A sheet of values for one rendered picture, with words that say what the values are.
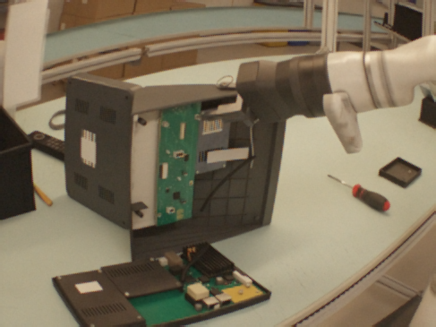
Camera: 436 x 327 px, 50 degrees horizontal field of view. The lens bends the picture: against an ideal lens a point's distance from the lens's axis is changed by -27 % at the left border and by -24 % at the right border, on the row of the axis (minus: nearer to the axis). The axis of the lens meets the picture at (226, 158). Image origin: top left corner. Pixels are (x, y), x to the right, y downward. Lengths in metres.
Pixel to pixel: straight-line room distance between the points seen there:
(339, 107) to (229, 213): 0.32
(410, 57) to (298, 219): 0.41
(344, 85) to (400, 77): 0.08
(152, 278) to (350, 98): 0.31
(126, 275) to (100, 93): 0.25
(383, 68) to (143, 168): 0.33
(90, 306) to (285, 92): 0.34
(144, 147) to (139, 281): 0.17
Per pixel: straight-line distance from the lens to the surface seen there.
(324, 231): 0.87
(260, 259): 0.78
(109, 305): 0.62
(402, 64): 0.59
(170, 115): 0.69
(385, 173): 1.09
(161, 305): 0.65
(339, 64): 0.62
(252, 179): 0.83
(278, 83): 0.64
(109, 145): 0.78
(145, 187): 0.72
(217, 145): 0.76
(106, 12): 4.22
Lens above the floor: 1.43
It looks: 24 degrees down
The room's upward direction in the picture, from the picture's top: 6 degrees clockwise
